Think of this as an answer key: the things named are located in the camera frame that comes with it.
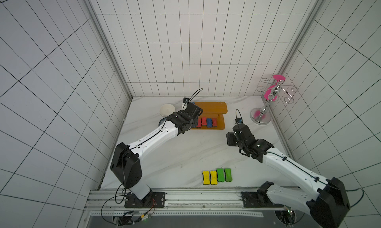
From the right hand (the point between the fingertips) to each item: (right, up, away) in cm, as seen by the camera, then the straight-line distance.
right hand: (224, 135), depth 82 cm
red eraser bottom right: (-3, +5, +19) cm, 20 cm away
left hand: (-24, +9, +1) cm, 25 cm away
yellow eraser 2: (-7, -22, -4) cm, 24 cm away
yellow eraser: (-11, -23, -3) cm, 25 cm away
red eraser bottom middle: (-10, +6, +19) cm, 22 cm away
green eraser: (-3, -22, -3) cm, 23 cm away
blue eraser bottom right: (-7, +5, +18) cm, 20 cm away
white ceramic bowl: (-38, +14, +24) cm, 47 cm away
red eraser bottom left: (-14, +4, +18) cm, 23 cm away
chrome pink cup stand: (+30, +26, +6) cm, 40 cm away
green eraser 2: (+1, -21, -2) cm, 21 cm away
